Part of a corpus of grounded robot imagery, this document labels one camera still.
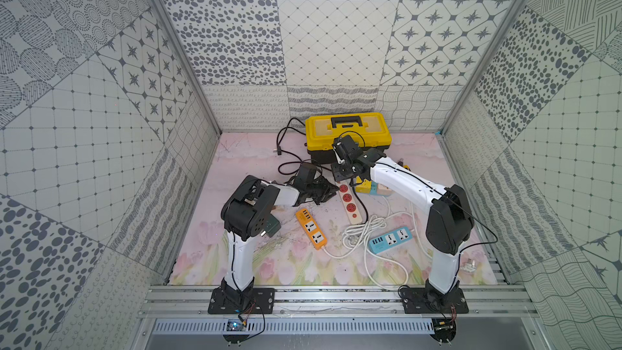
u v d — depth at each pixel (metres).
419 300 0.74
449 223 0.49
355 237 0.86
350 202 0.93
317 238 0.85
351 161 0.67
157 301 0.76
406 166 1.07
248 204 0.56
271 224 0.85
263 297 0.75
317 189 0.89
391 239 0.84
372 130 1.02
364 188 0.93
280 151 1.12
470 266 0.79
